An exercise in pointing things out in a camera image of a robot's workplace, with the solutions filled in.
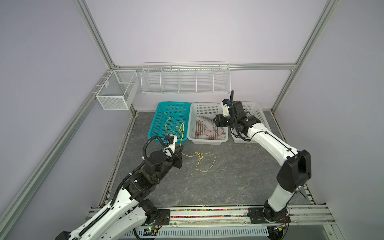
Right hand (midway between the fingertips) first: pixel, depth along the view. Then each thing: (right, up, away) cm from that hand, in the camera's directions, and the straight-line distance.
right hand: (216, 120), depth 85 cm
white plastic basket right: (+32, +9, +28) cm, 43 cm away
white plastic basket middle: (-8, -6, +24) cm, 26 cm away
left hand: (-18, -14, -16) cm, 28 cm away
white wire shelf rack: (-17, +28, +12) cm, 35 cm away
